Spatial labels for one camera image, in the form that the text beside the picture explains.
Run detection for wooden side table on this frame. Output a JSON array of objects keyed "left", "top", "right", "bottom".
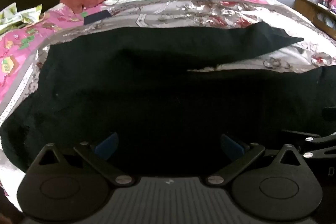
[{"left": 293, "top": 0, "right": 336, "bottom": 41}]

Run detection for green and white pillow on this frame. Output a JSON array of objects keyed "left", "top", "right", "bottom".
[{"left": 0, "top": 3, "right": 43, "bottom": 35}]

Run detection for dark flat phone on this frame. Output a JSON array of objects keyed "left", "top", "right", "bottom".
[{"left": 83, "top": 10, "right": 112, "bottom": 25}]

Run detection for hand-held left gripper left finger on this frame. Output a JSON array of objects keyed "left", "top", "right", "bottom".
[{"left": 26, "top": 132, "right": 135, "bottom": 186}]

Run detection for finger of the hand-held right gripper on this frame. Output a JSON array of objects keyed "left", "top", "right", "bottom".
[{"left": 281, "top": 130, "right": 336, "bottom": 160}]

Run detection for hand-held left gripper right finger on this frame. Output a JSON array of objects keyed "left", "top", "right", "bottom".
[{"left": 206, "top": 133, "right": 313, "bottom": 186}]

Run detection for pink packet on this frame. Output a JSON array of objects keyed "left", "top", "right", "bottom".
[{"left": 318, "top": 0, "right": 336, "bottom": 14}]

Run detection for black pants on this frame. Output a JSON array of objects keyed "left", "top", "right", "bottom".
[{"left": 0, "top": 21, "right": 336, "bottom": 180}]

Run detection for pink printed quilt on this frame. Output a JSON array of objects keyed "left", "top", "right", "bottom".
[{"left": 0, "top": 2, "right": 88, "bottom": 106}]

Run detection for floral bedspread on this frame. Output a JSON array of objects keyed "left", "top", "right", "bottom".
[{"left": 0, "top": 0, "right": 336, "bottom": 197}]

